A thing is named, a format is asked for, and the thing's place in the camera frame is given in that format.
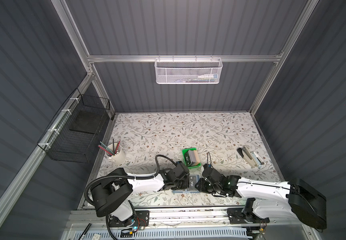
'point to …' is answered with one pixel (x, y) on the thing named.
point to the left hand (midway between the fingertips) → (191, 185)
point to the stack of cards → (191, 158)
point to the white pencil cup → (119, 157)
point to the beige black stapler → (245, 153)
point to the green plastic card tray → (185, 149)
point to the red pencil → (119, 143)
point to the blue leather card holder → (188, 191)
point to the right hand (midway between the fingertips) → (196, 188)
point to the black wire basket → (72, 135)
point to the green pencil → (105, 146)
